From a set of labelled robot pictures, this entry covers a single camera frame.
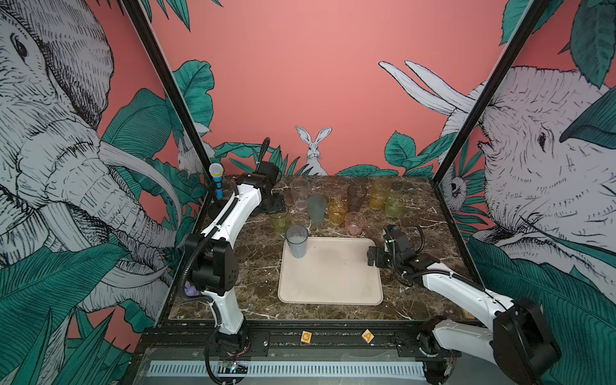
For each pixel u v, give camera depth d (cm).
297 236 93
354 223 101
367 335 75
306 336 75
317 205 107
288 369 70
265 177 63
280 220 95
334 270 91
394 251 66
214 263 47
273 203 79
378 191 109
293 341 75
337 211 107
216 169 91
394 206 108
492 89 86
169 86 86
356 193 117
